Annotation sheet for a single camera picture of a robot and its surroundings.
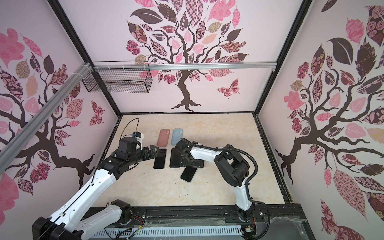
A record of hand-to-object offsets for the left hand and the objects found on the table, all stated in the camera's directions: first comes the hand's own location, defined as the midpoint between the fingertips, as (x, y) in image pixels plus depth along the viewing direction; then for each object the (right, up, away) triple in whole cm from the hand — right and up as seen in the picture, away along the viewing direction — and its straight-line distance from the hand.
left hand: (153, 152), depth 79 cm
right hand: (+20, -10, +14) cm, 26 cm away
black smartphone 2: (+19, -14, +8) cm, 25 cm away
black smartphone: (+10, -7, +15) cm, 19 cm away
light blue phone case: (+10, +8, +28) cm, 31 cm away
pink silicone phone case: (0, +5, +28) cm, 28 cm away
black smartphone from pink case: (0, -9, +13) cm, 16 cm away
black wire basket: (-39, +52, +43) cm, 78 cm away
